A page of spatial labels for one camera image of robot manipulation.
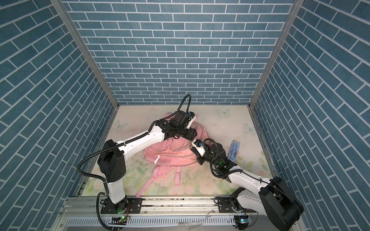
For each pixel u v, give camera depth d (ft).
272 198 1.39
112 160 1.51
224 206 2.42
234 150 3.06
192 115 2.52
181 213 2.39
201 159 2.38
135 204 2.45
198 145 2.27
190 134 2.46
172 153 2.79
